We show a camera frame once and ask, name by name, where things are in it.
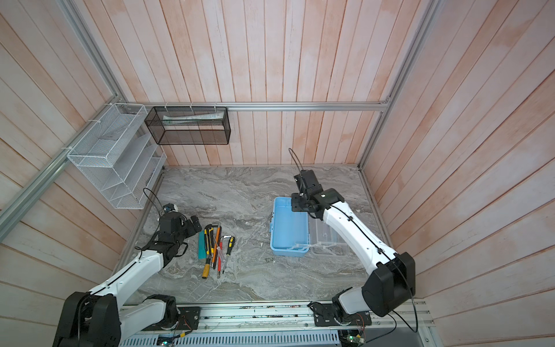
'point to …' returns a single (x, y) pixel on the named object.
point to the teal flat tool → (201, 246)
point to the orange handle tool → (215, 243)
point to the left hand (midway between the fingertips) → (189, 225)
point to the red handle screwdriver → (220, 259)
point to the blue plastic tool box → (289, 229)
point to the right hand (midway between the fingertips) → (298, 200)
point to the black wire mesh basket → (189, 125)
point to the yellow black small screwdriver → (231, 243)
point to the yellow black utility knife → (209, 233)
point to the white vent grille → (330, 338)
